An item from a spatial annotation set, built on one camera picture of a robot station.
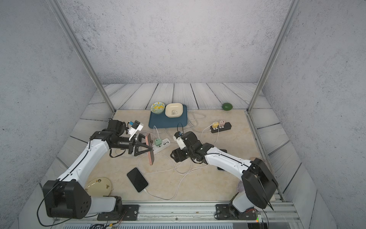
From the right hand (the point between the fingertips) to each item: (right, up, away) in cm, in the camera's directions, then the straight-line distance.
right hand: (176, 153), depth 81 cm
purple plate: (+36, -18, -1) cm, 40 cm away
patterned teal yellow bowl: (-18, +29, +37) cm, 51 cm away
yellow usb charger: (+26, +15, +20) cm, 37 cm away
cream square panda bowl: (-4, +27, +36) cm, 46 cm away
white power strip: (-9, +3, +16) cm, 19 cm away
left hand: (-11, +6, -11) cm, 17 cm away
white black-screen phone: (-23, -16, +4) cm, 29 cm away
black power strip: (+36, +14, +26) cm, 47 cm away
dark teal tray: (-14, +18, +30) cm, 38 cm away
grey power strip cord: (+9, +16, +29) cm, 35 cm away
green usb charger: (-12, +4, +12) cm, 18 cm away
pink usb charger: (+32, +16, +21) cm, 41 cm away
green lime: (+39, +30, +37) cm, 62 cm away
